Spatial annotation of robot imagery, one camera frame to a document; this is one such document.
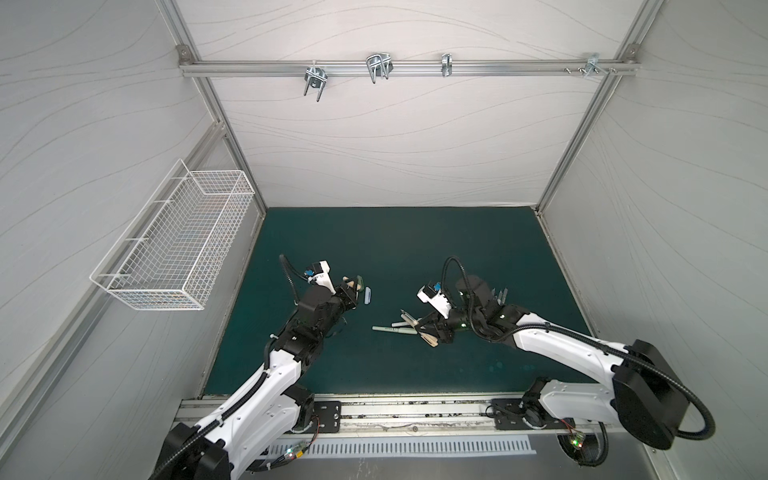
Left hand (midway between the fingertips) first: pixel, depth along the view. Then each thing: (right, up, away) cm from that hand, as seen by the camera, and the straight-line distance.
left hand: (361, 274), depth 80 cm
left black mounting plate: (-7, -34, -7) cm, 36 cm away
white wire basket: (-43, +8, -11) cm, 45 cm away
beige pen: (+13, -11, -3) cm, 17 cm away
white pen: (+11, -16, +7) cm, 20 cm away
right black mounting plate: (+39, -30, -13) cm, 51 cm away
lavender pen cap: (+1, -8, +16) cm, 18 cm away
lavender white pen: (+45, -8, +15) cm, 49 cm away
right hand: (+17, -11, -1) cm, 20 cm away
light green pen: (+13, -18, +6) cm, 23 cm away
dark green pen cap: (-2, -5, +18) cm, 19 cm away
